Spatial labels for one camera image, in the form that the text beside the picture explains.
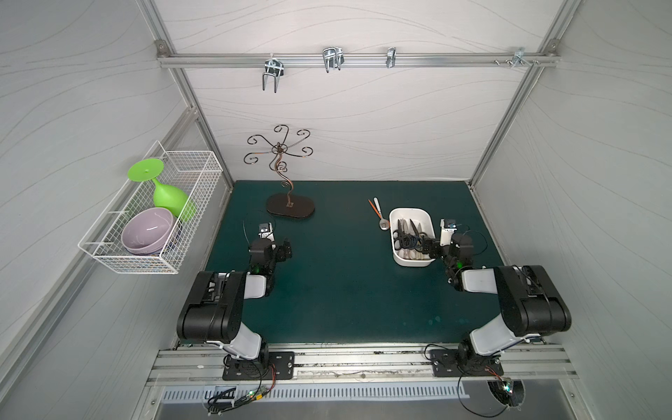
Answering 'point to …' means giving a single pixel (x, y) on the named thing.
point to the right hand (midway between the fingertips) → (439, 234)
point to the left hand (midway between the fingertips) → (274, 239)
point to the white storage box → (408, 227)
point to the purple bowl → (147, 231)
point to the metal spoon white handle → (384, 223)
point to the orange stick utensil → (374, 207)
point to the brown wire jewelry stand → (296, 207)
